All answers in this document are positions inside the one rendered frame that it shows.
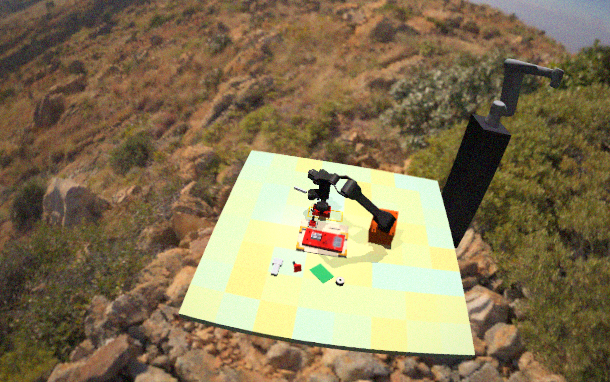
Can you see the green flat rectangular pad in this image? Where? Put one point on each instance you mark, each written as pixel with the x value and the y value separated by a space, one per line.
pixel 321 273

